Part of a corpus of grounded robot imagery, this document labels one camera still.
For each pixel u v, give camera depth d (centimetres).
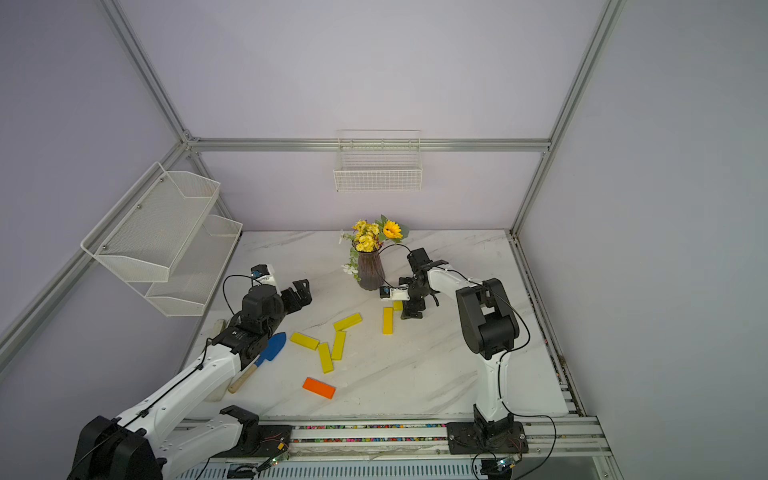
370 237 83
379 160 93
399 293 87
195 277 91
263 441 73
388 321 95
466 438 73
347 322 95
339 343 91
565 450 73
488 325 54
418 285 78
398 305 91
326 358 88
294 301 73
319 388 82
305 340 91
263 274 70
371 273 98
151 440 41
